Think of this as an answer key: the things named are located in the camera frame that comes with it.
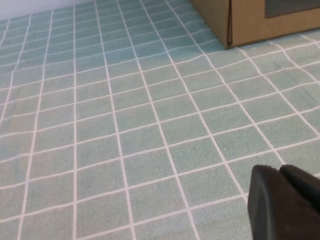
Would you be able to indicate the cyan checkered tablecloth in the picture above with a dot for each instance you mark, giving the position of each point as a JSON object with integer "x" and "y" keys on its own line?
{"x": 128, "y": 120}

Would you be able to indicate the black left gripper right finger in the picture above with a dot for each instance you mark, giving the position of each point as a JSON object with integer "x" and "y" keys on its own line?
{"x": 306, "y": 184}

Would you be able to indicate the lower cardboard shoebox drawer unit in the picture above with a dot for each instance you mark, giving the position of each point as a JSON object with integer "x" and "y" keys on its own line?
{"x": 241, "y": 22}

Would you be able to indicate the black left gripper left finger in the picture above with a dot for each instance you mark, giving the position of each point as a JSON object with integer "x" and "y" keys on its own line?
{"x": 276, "y": 210}

